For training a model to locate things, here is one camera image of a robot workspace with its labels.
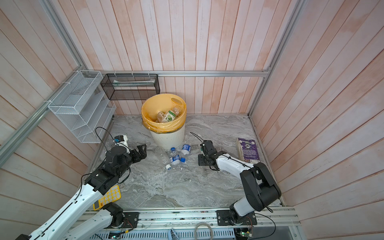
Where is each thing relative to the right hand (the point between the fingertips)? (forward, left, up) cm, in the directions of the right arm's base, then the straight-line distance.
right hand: (203, 158), depth 93 cm
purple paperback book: (+8, -29, -1) cm, 30 cm away
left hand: (-6, +34, +19) cm, 40 cm away
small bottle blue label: (+5, +11, +2) cm, 13 cm away
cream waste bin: (+7, +22, +10) cm, 25 cm away
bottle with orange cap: (+22, +17, +20) cm, 35 cm away
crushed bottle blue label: (-2, +18, +3) cm, 18 cm away
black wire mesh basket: (+44, +52, +24) cm, 72 cm away
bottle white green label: (+16, +21, +21) cm, 34 cm away
